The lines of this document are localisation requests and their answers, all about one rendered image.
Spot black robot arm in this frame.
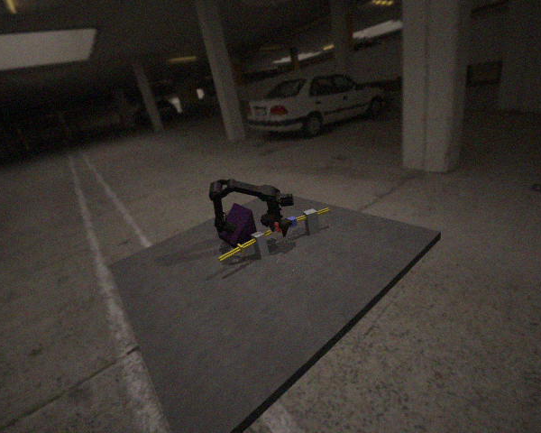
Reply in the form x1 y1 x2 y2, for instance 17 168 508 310
208 179 294 235

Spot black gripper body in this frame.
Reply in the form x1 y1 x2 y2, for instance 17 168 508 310
261 207 292 229

